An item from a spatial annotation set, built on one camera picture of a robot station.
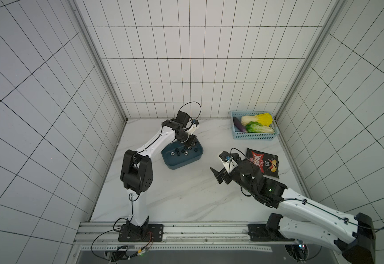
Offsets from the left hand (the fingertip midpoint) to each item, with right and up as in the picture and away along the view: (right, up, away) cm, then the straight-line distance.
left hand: (192, 146), depth 90 cm
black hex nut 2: (-10, -3, +11) cm, 15 cm away
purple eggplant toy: (+33, +13, +23) cm, 42 cm away
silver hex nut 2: (-4, -5, +10) cm, 12 cm away
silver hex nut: (-9, -6, +10) cm, 15 cm away
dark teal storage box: (-11, -10, +2) cm, 14 cm away
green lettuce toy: (+43, +11, +14) cm, 46 cm away
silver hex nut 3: (-2, -2, +12) cm, 12 cm away
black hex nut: (-12, -6, +10) cm, 17 cm away
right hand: (+10, -6, -17) cm, 21 cm away
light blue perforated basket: (+30, +6, +13) cm, 33 cm away
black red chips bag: (+45, -11, +5) cm, 47 cm away
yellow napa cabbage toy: (+50, +17, +19) cm, 56 cm away
